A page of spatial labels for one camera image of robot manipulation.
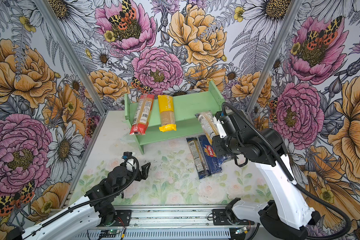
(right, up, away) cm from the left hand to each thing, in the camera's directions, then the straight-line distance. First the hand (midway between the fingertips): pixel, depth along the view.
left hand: (142, 166), depth 81 cm
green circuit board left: (-13, -28, -10) cm, 33 cm away
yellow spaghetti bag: (+14, +26, -3) cm, 30 cm away
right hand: (+36, +13, -21) cm, 44 cm away
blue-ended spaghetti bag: (+31, +2, +12) cm, 33 cm away
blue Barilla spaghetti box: (+39, -1, +10) cm, 40 cm away
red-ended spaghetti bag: (+1, +27, -3) cm, 27 cm away
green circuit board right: (+49, -28, -9) cm, 57 cm away
